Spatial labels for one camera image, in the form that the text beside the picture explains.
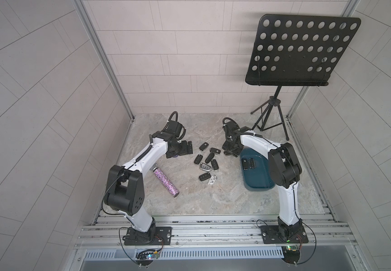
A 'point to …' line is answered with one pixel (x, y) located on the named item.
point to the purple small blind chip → (176, 156)
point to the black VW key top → (203, 146)
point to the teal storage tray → (255, 170)
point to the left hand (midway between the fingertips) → (188, 149)
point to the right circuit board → (291, 254)
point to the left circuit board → (146, 258)
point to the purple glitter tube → (174, 192)
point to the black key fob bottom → (204, 176)
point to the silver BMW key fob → (205, 167)
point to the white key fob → (212, 180)
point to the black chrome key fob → (252, 165)
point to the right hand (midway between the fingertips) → (225, 149)
